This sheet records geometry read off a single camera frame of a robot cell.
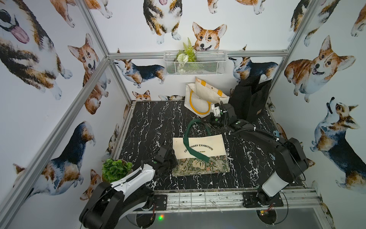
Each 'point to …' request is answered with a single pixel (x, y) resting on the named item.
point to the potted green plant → (111, 170)
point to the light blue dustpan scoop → (276, 133)
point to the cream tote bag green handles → (198, 155)
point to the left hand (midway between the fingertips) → (179, 159)
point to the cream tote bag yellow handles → (199, 96)
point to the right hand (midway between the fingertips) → (197, 119)
